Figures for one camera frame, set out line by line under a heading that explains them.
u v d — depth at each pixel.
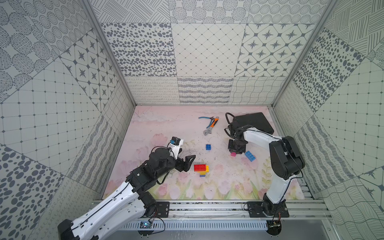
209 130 1.05
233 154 0.92
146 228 0.72
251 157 0.91
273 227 0.73
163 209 0.75
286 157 0.50
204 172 0.83
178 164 0.62
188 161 0.63
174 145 0.61
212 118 1.14
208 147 0.95
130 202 0.55
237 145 0.81
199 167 0.77
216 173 0.87
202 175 0.85
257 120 1.09
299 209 0.76
